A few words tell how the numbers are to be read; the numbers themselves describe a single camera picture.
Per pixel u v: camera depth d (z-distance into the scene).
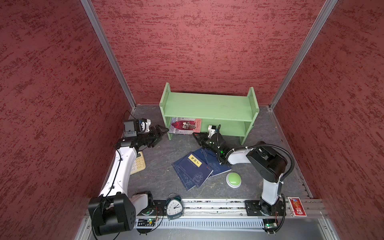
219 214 0.73
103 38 0.82
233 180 0.82
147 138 0.67
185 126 0.92
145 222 0.71
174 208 0.71
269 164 0.51
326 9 0.72
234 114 0.79
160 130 0.71
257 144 0.55
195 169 0.85
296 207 0.74
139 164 0.87
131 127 0.61
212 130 0.84
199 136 0.85
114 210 0.39
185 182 0.82
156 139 0.70
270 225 0.70
